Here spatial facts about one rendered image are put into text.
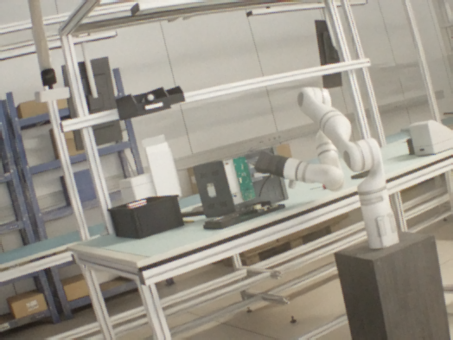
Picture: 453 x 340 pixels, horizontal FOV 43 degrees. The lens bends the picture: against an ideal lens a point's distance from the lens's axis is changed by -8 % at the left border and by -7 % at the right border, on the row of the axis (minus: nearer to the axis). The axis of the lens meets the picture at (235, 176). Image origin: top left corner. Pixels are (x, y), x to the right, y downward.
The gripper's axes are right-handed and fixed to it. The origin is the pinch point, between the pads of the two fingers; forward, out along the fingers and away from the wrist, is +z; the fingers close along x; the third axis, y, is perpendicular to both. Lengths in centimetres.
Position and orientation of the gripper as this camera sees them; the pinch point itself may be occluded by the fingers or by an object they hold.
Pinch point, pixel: (245, 161)
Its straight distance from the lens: 223.4
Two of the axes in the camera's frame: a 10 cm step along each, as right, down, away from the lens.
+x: -4.0, 8.6, -3.3
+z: -8.5, -2.2, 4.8
